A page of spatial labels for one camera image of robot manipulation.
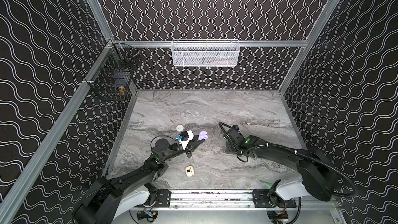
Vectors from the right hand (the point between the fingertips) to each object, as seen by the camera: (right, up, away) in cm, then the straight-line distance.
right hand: (231, 147), depth 88 cm
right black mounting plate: (+11, -21, -14) cm, 28 cm away
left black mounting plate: (-35, -20, -14) cm, 43 cm away
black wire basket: (-70, +39, +4) cm, 81 cm away
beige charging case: (-23, -11, -6) cm, 27 cm away
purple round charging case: (-17, +10, -16) cm, 25 cm away
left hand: (-15, +8, -18) cm, 25 cm away
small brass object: (-60, +32, -5) cm, 68 cm away
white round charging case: (-31, +9, +10) cm, 34 cm away
